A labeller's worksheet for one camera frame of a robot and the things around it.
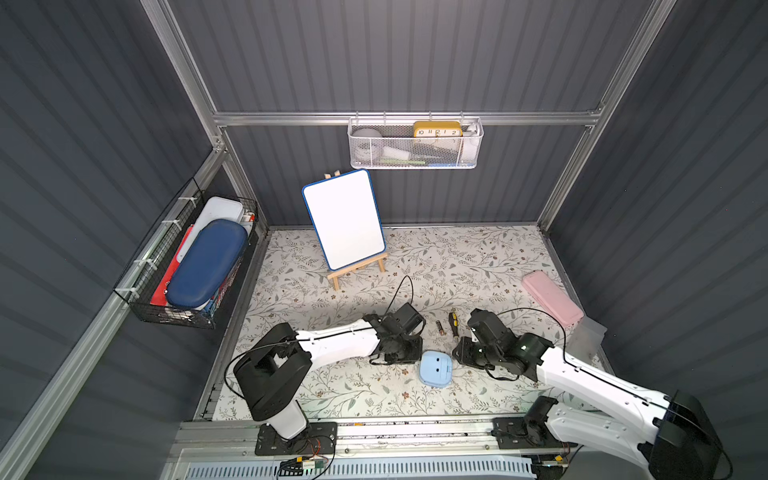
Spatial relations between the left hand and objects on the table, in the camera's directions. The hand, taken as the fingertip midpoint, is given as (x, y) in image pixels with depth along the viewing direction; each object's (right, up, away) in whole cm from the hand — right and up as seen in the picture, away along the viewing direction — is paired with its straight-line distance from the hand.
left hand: (423, 362), depth 82 cm
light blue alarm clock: (+3, -1, -1) cm, 4 cm away
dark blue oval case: (-50, +30, -14) cm, 60 cm away
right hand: (+9, +3, -1) cm, 10 cm away
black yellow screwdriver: (+11, +8, +9) cm, 16 cm away
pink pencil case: (+43, +17, +17) cm, 49 cm away
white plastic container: (-55, +42, -5) cm, 70 cm away
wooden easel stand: (-27, +23, +15) cm, 38 cm away
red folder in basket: (-61, +21, -16) cm, 66 cm away
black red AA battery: (+7, +7, +11) cm, 15 cm away
